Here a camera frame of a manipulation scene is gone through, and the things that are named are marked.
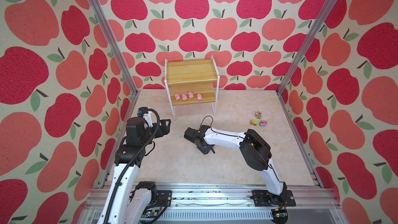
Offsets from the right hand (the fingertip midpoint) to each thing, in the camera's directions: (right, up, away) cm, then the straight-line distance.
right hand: (211, 144), depth 91 cm
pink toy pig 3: (-13, +30, +4) cm, 32 cm away
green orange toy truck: (+29, +12, +10) cm, 33 cm away
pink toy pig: (-21, +28, +2) cm, 35 cm away
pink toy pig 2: (-16, +28, +2) cm, 33 cm away
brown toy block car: (+33, +16, +13) cm, 39 cm away
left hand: (-23, +15, -18) cm, 33 cm away
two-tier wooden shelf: (-12, +36, -11) cm, 39 cm away
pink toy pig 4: (-7, +28, +2) cm, 29 cm away
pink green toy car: (+35, +11, +9) cm, 38 cm away
